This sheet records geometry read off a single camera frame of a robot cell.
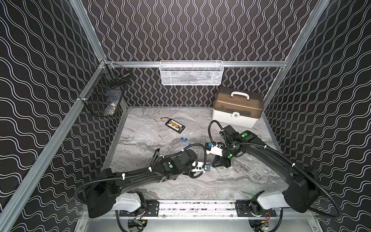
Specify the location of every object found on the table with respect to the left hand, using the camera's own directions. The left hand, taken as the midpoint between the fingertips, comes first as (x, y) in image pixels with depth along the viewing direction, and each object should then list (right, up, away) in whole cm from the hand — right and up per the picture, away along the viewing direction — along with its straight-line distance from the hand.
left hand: (196, 157), depth 79 cm
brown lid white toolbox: (+27, +29, +15) cm, 43 cm away
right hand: (+10, -2, -1) cm, 10 cm away
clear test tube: (-9, +7, +22) cm, 24 cm away
